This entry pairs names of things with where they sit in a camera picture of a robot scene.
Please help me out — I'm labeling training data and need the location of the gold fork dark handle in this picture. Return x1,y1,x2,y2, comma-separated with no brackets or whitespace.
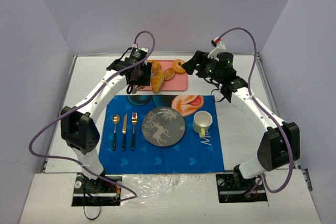
131,112,138,151

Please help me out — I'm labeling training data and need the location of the sugared donut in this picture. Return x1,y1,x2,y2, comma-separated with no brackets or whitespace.
172,59,185,74

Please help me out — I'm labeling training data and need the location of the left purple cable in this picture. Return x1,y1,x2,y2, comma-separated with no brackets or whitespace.
28,31,155,202

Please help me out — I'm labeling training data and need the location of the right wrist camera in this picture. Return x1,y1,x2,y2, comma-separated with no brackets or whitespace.
208,37,226,59

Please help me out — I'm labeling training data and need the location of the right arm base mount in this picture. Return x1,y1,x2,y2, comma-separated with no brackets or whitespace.
216,172,268,204

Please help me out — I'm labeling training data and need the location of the pink tray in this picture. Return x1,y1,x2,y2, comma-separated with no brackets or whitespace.
139,59,189,92

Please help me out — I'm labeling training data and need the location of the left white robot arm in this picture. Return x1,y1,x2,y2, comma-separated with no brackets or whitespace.
60,46,151,181

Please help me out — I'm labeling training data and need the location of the small sesame bun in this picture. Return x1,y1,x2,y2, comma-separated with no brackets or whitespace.
163,68,175,81

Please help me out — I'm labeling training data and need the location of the round striped bread roll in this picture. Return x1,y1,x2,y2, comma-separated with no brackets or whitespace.
151,60,162,72

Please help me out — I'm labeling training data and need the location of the blue cartoon placemat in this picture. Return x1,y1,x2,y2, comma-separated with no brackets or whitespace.
99,95,225,174

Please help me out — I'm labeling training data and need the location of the grey reindeer plate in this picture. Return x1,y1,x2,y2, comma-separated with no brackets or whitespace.
141,106,186,147

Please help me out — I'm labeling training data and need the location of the cream mug yellow handle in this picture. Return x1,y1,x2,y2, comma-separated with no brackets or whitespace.
193,111,213,138

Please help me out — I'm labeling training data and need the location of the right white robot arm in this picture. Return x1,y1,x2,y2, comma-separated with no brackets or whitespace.
182,51,300,188

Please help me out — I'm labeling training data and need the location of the gold spoon dark handle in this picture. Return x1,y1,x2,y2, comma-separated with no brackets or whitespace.
112,114,120,151

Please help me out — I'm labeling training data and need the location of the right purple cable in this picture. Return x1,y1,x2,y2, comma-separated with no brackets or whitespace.
219,27,293,194

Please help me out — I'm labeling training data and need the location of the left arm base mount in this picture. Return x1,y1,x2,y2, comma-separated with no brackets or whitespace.
71,174,121,207

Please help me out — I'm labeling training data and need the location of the purple cable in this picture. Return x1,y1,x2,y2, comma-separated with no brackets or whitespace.
219,27,293,194
28,31,155,202

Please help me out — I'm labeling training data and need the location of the croissant bread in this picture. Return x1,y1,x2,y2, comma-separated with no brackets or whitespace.
151,69,164,93

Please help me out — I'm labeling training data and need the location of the gold knife dark handle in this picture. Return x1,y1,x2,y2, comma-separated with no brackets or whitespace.
122,114,128,151

